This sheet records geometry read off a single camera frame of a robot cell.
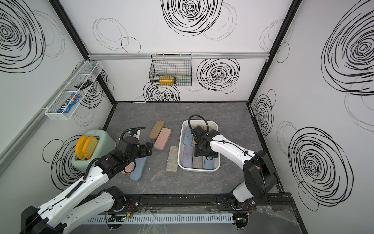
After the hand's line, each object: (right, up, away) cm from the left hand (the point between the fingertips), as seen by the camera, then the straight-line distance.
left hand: (146, 145), depth 79 cm
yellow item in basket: (+10, +37, +8) cm, 40 cm away
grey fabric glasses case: (+29, -11, +6) cm, 32 cm away
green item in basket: (+20, +38, +8) cm, 44 cm away
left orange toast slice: (-30, +1, -8) cm, 31 cm away
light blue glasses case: (+35, -13, +6) cm, 38 cm away
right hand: (+33, -7, +6) cm, 34 cm away
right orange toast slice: (-27, +1, -7) cm, 27 cm away
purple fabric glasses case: (+23, -9, +7) cm, 25 cm away
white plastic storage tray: (+34, +12, 0) cm, 35 cm away
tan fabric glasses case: (+1, +6, +19) cm, 20 cm away
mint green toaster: (-23, +1, +2) cm, 23 cm away
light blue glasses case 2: (+23, +3, +18) cm, 29 cm away
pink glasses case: (+6, 0, +18) cm, 18 cm away
